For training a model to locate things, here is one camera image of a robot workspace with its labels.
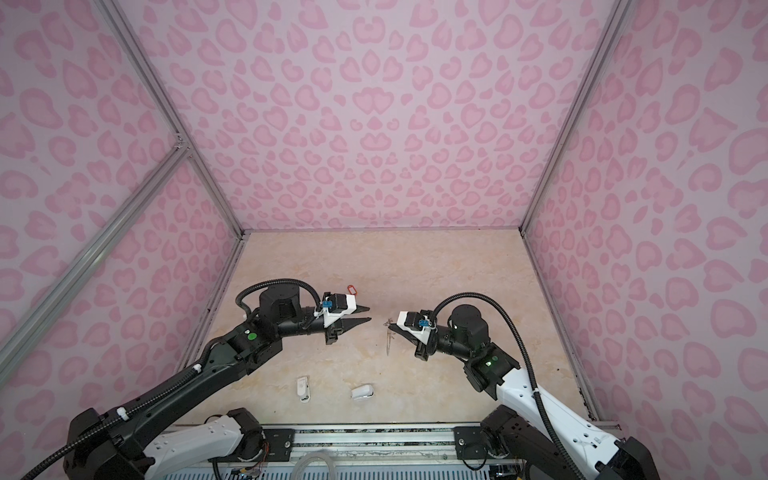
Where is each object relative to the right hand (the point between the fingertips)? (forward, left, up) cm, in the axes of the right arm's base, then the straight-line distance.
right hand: (394, 324), depth 70 cm
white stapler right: (-9, +8, -21) cm, 24 cm away
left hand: (+2, +6, +5) cm, 8 cm away
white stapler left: (-10, +24, -18) cm, 32 cm away
